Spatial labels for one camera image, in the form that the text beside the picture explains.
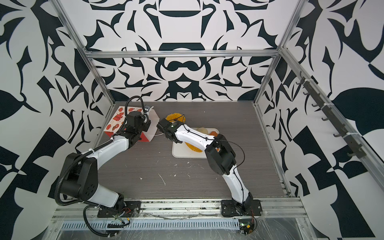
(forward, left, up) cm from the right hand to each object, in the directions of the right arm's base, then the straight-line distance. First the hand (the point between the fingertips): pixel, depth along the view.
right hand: (183, 129), depth 92 cm
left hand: (+6, +24, +9) cm, 26 cm away
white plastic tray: (-9, +1, -10) cm, 13 cm away
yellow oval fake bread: (-9, -6, -7) cm, 13 cm away
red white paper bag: (+8, +41, +2) cm, 41 cm away
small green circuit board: (-47, -30, -12) cm, 57 cm away
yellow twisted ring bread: (+15, +8, -7) cm, 18 cm away
